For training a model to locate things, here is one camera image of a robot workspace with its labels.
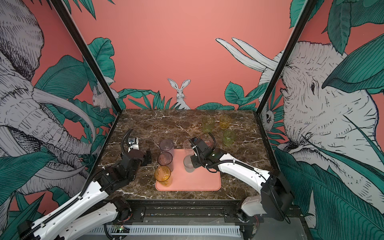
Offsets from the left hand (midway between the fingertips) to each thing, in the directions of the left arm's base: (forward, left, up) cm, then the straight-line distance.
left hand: (141, 148), depth 75 cm
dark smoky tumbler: (0, -10, -14) cm, 17 cm away
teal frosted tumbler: (-2, -23, -17) cm, 29 cm away
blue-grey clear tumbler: (+9, -11, -12) cm, 18 cm away
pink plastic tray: (-10, -31, -22) cm, 39 cm away
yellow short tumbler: (+28, -50, -12) cm, 59 cm away
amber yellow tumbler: (-10, -10, -10) cm, 18 cm away
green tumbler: (+19, -53, -19) cm, 59 cm away
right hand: (-2, -26, -8) cm, 28 cm away
